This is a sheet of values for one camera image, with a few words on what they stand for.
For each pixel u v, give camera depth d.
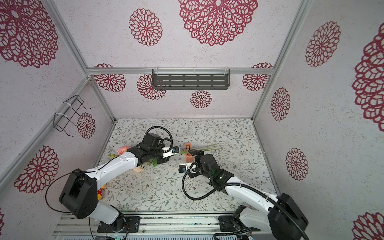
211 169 0.60
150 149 0.67
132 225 0.73
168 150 0.73
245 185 0.51
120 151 0.80
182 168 0.66
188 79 0.95
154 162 0.80
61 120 0.73
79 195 0.43
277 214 0.40
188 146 0.97
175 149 0.73
